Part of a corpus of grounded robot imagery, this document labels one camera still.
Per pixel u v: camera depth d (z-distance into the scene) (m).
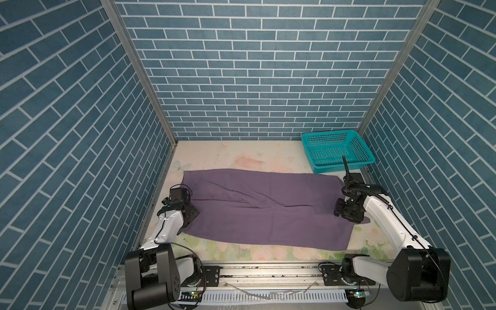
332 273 0.74
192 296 0.72
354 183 0.66
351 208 0.66
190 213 0.79
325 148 1.19
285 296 0.71
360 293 0.71
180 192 0.71
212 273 0.75
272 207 0.91
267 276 0.75
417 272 0.40
